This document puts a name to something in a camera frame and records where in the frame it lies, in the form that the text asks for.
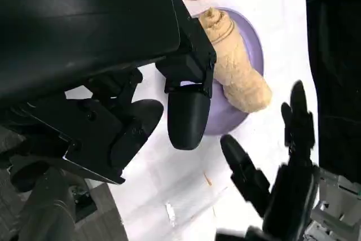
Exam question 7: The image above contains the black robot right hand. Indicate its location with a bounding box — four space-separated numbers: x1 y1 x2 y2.
219 80 322 241

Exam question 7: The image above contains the dark grey robot body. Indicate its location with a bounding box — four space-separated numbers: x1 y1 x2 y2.
0 153 99 241

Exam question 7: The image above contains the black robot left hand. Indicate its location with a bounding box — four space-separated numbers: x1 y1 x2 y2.
0 0 218 186

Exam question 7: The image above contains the beige towel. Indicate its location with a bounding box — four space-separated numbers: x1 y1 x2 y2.
197 7 273 113

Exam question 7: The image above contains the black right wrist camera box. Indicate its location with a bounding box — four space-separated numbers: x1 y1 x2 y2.
215 225 265 241

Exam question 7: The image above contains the lilac plate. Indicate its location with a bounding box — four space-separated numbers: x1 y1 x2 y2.
180 6 265 137

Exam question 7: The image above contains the grey metal machine frame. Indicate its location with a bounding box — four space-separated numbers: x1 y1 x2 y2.
309 166 361 241

